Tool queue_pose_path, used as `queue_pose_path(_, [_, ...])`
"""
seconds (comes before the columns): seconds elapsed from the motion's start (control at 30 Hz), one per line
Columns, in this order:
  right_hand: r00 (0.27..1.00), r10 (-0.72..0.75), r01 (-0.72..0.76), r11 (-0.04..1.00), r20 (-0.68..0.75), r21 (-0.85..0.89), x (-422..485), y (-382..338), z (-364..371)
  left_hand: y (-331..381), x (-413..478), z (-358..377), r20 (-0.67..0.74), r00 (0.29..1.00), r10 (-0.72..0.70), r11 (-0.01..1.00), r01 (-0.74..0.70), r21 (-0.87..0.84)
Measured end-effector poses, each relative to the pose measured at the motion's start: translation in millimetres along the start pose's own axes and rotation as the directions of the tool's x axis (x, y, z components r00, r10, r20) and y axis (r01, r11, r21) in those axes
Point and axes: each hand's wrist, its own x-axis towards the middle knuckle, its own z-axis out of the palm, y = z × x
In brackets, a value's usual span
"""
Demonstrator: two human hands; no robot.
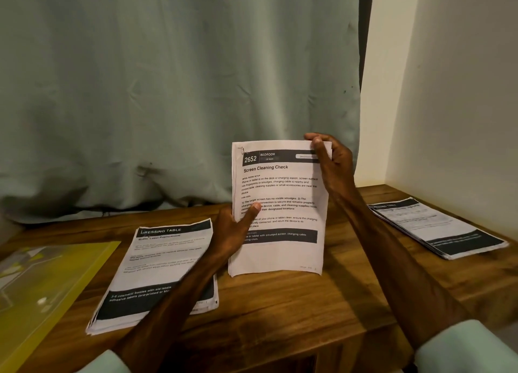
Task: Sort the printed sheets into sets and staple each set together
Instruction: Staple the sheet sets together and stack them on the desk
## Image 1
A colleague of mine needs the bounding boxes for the yellow patterned folder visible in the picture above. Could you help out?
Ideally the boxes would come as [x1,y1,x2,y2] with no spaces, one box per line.
[0,239,122,373]

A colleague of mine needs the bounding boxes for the person's left hand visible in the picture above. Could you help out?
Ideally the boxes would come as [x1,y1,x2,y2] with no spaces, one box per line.
[204,201,262,268]

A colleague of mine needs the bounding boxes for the person's right hand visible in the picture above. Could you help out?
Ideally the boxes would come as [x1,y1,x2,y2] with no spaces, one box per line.
[303,131,361,208]

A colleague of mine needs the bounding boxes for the person's left forearm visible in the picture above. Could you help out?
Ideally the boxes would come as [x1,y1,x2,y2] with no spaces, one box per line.
[77,251,228,373]

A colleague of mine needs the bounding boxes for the person's right forearm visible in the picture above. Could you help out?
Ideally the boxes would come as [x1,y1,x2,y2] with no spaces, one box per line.
[336,191,518,373]

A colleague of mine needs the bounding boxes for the pale green curtain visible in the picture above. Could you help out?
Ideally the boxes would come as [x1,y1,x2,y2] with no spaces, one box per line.
[0,0,373,224]

